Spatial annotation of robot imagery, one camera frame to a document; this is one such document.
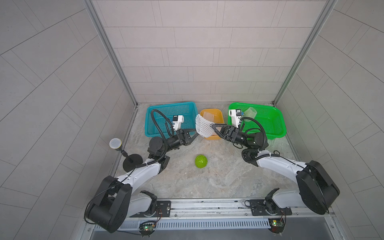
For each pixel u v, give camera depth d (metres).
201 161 0.81
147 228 0.64
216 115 1.08
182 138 0.60
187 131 0.63
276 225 0.68
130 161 0.83
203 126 0.58
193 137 0.63
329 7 0.71
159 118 0.65
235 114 0.61
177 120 0.65
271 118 1.04
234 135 0.58
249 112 1.01
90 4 0.70
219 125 0.60
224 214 0.71
